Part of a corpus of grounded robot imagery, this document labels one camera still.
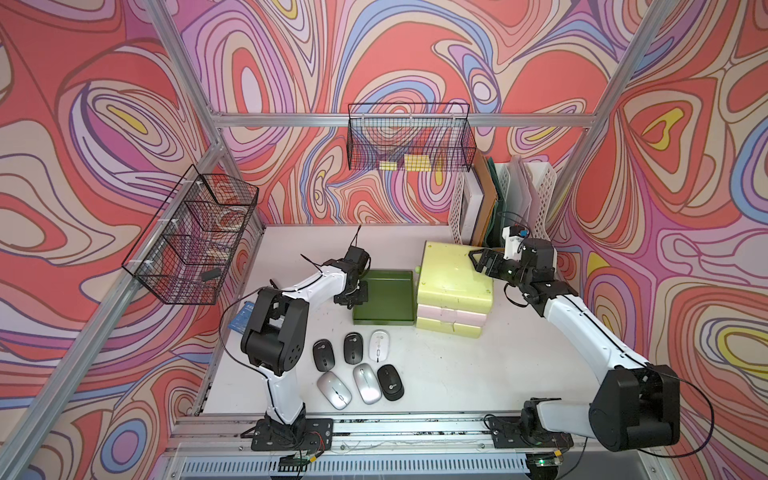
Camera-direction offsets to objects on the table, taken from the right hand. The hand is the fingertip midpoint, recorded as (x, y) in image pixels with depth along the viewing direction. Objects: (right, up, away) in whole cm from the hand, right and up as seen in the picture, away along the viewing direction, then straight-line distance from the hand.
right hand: (479, 265), depth 85 cm
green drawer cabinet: (-10, -7, -10) cm, 16 cm away
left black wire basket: (-79, +7, -7) cm, 79 cm away
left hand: (-35, -11, +10) cm, 39 cm away
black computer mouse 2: (-37, -24, +1) cm, 44 cm away
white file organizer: (+16, +23, +3) cm, 28 cm away
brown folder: (+3, +25, +3) cm, 25 cm away
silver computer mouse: (-41, -33, -7) cm, 53 cm away
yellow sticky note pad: (-17, +32, +6) cm, 37 cm away
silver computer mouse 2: (-32, -32, -5) cm, 46 cm away
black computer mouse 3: (-26, -32, -4) cm, 41 cm away
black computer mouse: (-45, -26, -1) cm, 52 cm away
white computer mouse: (-29, -23, +1) cm, 37 cm away
